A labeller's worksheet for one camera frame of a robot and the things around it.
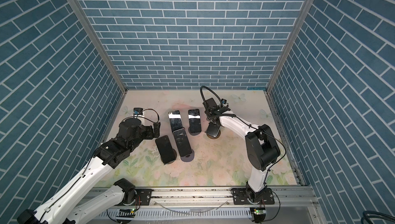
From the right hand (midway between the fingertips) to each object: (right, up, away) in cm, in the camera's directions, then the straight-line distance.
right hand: (213, 116), depth 94 cm
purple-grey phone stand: (-15, -23, -8) cm, 28 cm away
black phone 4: (-27, -15, -13) cm, 33 cm away
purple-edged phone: (-17, -13, -13) cm, 25 cm away
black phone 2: (-12, -2, -2) cm, 12 cm away
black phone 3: (-23, -2, -3) cm, 23 cm away
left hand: (-31, -2, -18) cm, 36 cm away
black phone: (-1, -7, -5) cm, 9 cm away
